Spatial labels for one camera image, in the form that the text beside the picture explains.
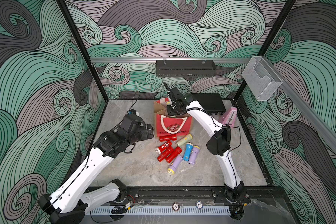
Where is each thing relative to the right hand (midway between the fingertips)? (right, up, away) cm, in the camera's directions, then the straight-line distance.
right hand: (169, 112), depth 90 cm
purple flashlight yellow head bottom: (+3, -31, -8) cm, 32 cm away
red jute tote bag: (+7, -8, -7) cm, 13 cm away
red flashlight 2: (-3, -26, -4) cm, 27 cm away
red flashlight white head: (-6, -24, -3) cm, 25 cm away
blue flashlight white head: (+12, -25, -3) cm, 28 cm away
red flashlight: (-1, -17, +2) cm, 17 cm away
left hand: (-12, -8, -22) cm, 26 cm away
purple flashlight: (+16, -27, -5) cm, 31 cm away
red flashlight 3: (+4, -26, -3) cm, 26 cm away
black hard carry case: (+39, +8, +29) cm, 49 cm away
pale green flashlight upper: (+13, -18, +2) cm, 22 cm away
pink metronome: (+41, -4, +3) cm, 42 cm away
